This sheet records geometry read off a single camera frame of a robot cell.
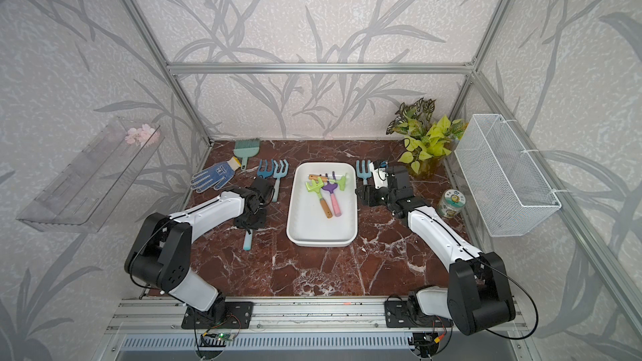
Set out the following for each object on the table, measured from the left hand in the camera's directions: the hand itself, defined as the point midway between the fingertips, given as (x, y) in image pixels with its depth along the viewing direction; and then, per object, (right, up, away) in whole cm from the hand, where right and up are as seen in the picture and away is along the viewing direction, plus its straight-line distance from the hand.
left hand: (254, 224), depth 90 cm
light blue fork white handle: (+5, +18, +18) cm, 26 cm away
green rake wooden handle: (+21, +12, +12) cm, 27 cm away
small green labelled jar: (+72, +8, 0) cm, 72 cm away
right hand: (+40, +14, -4) cm, 42 cm away
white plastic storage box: (+19, -2, +3) cm, 20 cm away
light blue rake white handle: (+42, +17, +18) cm, 49 cm away
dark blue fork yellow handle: (-1, +17, +19) cm, 25 cm away
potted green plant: (+63, +30, -1) cm, 70 cm away
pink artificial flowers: (-29, +31, -14) cm, 45 cm away
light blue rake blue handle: (0, -4, -6) cm, 8 cm away
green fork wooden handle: (+27, +3, +5) cm, 27 cm away
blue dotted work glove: (-23, +17, +18) cm, 33 cm away
